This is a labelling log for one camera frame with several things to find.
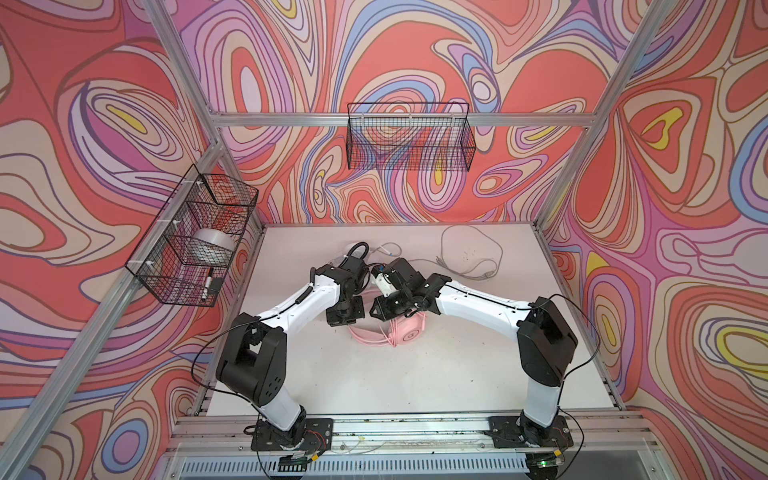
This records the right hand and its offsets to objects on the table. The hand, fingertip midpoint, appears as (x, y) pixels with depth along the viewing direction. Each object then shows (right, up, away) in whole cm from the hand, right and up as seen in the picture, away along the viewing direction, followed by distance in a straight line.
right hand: (376, 317), depth 84 cm
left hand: (-6, -1, +3) cm, 6 cm away
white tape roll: (-39, +20, -13) cm, 46 cm away
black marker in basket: (-41, +11, -11) cm, 44 cm away
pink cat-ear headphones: (+8, -2, -5) cm, 10 cm away
